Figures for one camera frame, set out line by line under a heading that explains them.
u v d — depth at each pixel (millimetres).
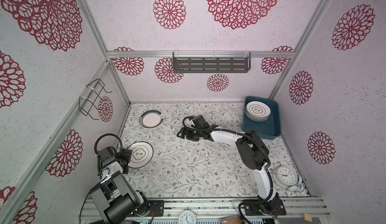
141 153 925
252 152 547
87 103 745
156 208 731
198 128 786
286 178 797
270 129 1032
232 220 676
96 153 665
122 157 791
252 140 571
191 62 942
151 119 1106
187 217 686
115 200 434
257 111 1097
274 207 638
